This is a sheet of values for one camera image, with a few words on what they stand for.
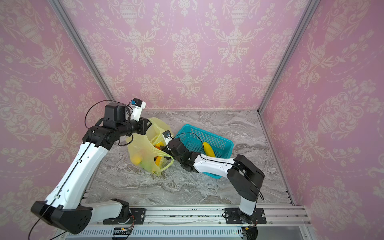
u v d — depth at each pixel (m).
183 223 0.73
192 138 1.03
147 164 0.78
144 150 0.75
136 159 0.82
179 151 0.63
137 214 0.75
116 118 0.52
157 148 0.71
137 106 0.60
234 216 0.74
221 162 0.51
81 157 0.43
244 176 0.46
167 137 0.71
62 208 0.37
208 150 0.95
